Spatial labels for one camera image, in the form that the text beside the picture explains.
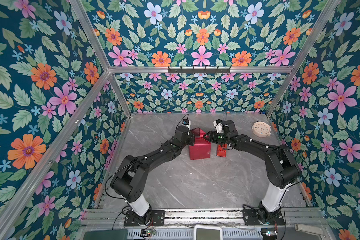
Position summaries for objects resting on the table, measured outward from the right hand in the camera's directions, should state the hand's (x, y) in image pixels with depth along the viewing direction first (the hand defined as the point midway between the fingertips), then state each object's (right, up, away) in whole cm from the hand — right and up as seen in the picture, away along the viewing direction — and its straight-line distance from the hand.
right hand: (206, 136), depth 93 cm
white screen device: (-2, -42, -27) cm, 50 cm away
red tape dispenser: (+10, -11, +5) cm, 16 cm away
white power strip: (+45, -41, -25) cm, 66 cm away
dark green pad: (-44, -44, -25) cm, 67 cm away
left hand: (-7, +4, -5) cm, 10 cm away
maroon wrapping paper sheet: (-3, -7, -3) cm, 9 cm away
